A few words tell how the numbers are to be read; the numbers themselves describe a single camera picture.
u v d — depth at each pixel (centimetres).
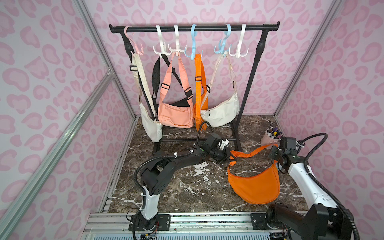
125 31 57
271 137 92
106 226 74
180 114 90
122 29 57
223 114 95
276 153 75
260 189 79
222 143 82
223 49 66
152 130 97
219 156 75
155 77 73
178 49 67
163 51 66
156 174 50
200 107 73
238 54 63
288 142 63
